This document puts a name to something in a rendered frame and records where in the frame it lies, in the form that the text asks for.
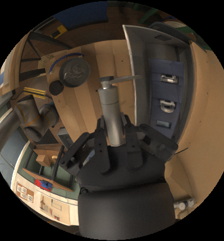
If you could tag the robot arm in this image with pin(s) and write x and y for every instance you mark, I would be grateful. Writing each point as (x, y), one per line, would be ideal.
(31, 116)

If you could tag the black metal trestle frame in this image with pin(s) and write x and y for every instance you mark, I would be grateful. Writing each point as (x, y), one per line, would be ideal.
(34, 42)

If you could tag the small pale blue box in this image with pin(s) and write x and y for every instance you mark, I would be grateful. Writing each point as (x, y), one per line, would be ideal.
(164, 124)

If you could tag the blue and white poster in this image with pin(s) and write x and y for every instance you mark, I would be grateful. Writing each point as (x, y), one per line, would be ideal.
(2, 79)

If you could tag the blue wall panel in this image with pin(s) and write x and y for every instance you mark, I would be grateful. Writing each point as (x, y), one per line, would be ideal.
(82, 15)

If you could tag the grey metal beam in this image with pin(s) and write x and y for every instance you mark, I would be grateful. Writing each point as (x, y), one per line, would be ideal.
(1, 101)

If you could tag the blue foam nest insert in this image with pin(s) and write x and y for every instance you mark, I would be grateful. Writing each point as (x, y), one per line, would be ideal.
(157, 93)

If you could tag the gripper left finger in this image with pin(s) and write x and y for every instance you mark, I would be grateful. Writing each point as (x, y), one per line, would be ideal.
(101, 150)

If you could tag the brown notice board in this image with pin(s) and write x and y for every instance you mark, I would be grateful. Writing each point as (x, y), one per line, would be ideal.
(25, 193)

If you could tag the brown cardboard box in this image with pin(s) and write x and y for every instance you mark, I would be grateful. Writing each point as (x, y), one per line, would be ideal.
(43, 160)

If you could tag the grey cylinder tool with lever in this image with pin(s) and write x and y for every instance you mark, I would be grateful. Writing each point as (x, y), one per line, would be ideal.
(111, 110)

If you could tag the silver shackle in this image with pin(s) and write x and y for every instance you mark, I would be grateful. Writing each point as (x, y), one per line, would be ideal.
(169, 78)
(167, 106)

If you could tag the red and blue tool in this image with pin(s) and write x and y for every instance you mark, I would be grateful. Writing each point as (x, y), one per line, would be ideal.
(43, 184)

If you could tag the silver bench vise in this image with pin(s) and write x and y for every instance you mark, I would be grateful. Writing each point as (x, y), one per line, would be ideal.
(184, 204)

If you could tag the grey metal box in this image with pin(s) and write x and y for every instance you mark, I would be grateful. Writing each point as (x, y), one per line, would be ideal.
(63, 137)

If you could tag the wooden shelf unit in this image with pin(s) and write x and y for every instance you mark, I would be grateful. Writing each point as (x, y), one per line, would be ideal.
(51, 178)

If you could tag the yellow black striped bar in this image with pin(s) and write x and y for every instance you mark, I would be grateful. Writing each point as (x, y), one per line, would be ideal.
(34, 92)

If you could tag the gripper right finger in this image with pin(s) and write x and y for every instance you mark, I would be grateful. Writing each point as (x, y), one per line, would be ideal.
(133, 144)

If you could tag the beige wall poster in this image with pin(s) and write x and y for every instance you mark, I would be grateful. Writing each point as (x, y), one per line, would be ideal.
(54, 207)

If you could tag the yellow and black box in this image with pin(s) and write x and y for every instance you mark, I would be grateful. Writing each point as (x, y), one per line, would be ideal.
(58, 31)

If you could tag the black round disc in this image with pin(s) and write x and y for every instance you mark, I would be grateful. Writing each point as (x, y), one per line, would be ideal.
(56, 88)

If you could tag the grey kit tray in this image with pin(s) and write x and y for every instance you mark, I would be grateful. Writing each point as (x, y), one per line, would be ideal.
(138, 59)

